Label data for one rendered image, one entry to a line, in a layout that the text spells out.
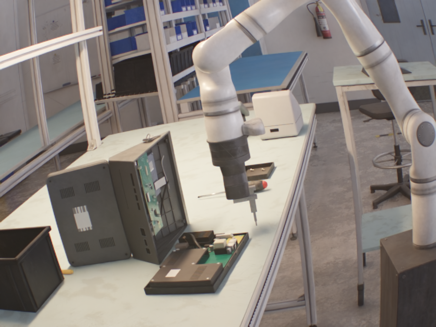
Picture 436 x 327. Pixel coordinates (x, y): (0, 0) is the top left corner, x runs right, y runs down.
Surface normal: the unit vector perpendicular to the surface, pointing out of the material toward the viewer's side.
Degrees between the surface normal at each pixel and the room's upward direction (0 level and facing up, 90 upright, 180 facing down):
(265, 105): 90
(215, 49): 76
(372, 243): 0
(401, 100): 111
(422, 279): 90
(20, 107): 90
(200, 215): 0
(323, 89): 90
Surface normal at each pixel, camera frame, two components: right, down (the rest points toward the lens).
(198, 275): -0.19, -0.95
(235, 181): -0.07, -0.10
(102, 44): -0.19, 0.27
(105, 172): 0.13, 0.22
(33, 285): 0.96, -0.14
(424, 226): -0.49, 0.30
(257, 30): 0.36, 0.55
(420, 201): -0.66, 0.30
